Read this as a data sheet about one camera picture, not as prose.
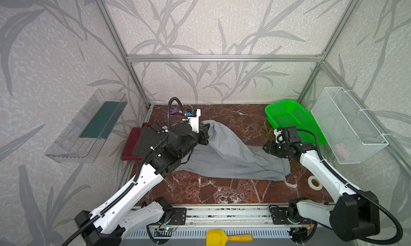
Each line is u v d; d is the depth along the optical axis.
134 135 1.01
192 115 0.56
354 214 0.39
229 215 0.75
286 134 0.67
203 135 0.58
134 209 0.44
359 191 0.42
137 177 0.43
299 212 0.62
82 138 0.64
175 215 0.73
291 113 1.13
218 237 0.67
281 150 0.70
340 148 0.74
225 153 0.76
